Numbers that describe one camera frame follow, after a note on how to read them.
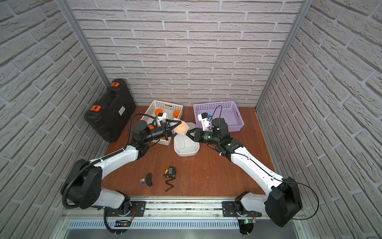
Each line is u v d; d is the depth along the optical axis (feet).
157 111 3.73
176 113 3.57
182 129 2.28
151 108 3.61
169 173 2.73
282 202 1.29
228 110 3.87
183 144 3.09
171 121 2.31
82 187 1.40
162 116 2.44
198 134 2.08
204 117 2.23
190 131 2.28
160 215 2.38
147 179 2.70
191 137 2.26
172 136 2.42
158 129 2.24
